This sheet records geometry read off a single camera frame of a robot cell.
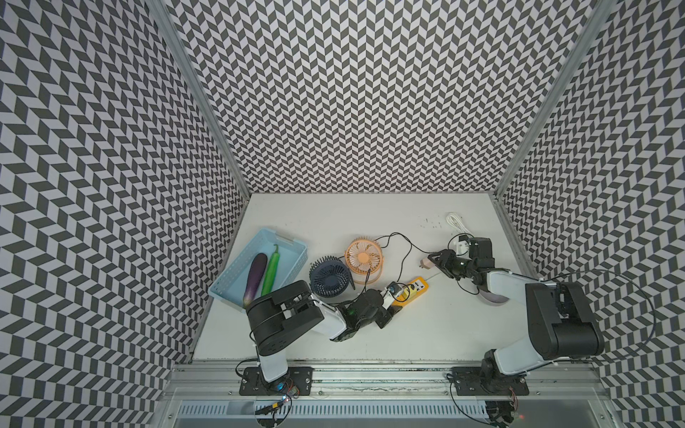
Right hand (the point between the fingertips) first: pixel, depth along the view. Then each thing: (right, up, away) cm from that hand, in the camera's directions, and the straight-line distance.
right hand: (431, 262), depth 92 cm
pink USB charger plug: (-2, 0, -1) cm, 2 cm away
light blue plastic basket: (-69, -8, -4) cm, 69 cm away
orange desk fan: (-25, +3, -4) cm, 26 cm away
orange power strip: (-9, -7, -10) cm, 15 cm away
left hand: (-14, -13, -5) cm, 20 cm away
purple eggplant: (-61, -3, -2) cm, 61 cm away
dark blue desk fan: (-35, -3, -10) cm, 36 cm away
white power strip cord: (+14, +14, +13) cm, 24 cm away
